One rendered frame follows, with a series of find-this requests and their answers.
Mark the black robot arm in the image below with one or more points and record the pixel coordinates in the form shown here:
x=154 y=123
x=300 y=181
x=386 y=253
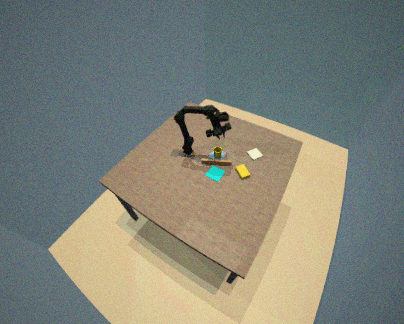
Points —
x=208 y=111

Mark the cream flat rectangular slab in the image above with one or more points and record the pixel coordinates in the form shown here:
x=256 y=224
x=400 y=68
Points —
x=254 y=153

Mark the olive yellow cup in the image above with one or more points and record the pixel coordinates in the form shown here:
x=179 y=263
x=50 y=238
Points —
x=217 y=152

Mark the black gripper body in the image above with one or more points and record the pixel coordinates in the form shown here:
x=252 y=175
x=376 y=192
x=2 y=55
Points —
x=209 y=132

